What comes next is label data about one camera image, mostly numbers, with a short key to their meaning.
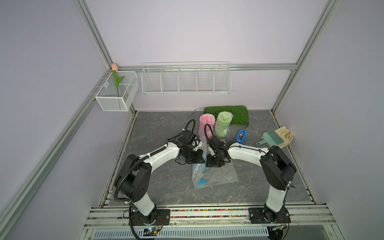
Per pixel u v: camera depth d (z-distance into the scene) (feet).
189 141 2.38
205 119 3.15
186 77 3.24
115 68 2.95
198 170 2.59
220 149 2.27
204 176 2.85
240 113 3.80
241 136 3.34
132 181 1.48
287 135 3.48
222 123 3.09
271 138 3.35
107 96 2.64
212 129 3.41
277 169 1.59
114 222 2.43
